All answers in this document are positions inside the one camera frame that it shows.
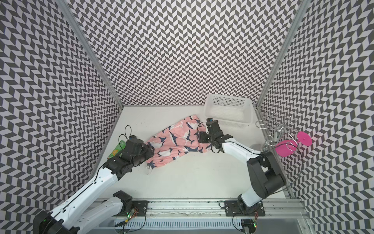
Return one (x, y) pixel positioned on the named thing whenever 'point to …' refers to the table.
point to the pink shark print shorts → (177, 140)
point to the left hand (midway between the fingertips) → (151, 151)
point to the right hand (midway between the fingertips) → (203, 137)
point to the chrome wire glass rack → (281, 134)
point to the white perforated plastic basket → (229, 110)
